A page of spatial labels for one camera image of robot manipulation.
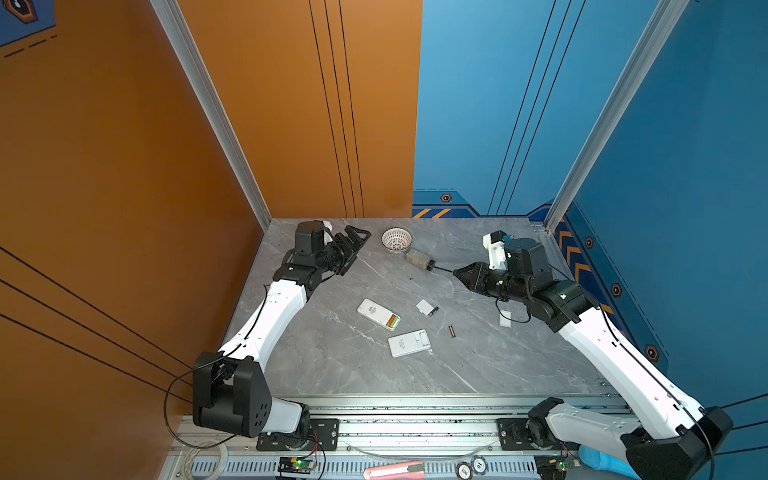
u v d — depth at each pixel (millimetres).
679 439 368
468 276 670
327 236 653
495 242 636
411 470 685
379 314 942
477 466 696
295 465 709
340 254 710
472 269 666
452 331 912
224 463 705
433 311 958
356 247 713
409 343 871
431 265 1056
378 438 749
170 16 695
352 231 726
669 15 696
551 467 701
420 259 1058
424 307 966
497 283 592
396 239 1122
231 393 413
